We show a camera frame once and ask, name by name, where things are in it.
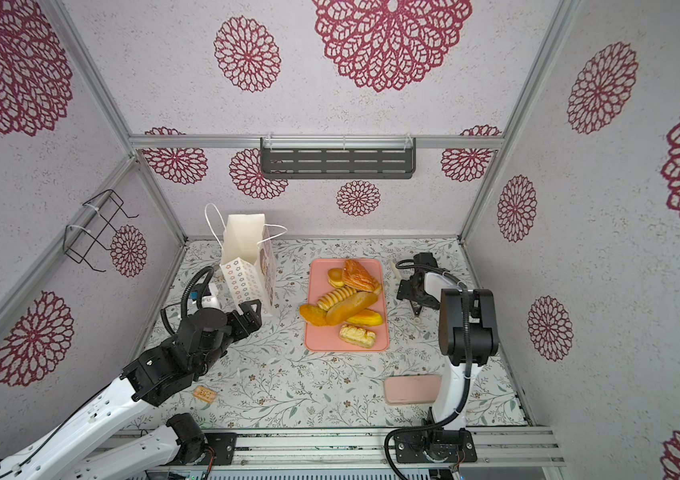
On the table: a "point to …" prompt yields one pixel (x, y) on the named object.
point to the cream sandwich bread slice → (357, 336)
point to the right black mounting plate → (432, 446)
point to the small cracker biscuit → (205, 394)
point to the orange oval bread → (313, 314)
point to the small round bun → (336, 277)
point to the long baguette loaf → (350, 306)
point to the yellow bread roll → (366, 317)
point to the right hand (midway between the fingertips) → (418, 293)
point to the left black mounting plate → (223, 445)
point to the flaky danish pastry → (355, 277)
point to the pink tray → (326, 337)
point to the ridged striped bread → (325, 300)
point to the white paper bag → (248, 265)
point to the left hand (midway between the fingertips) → (249, 313)
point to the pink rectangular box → (412, 389)
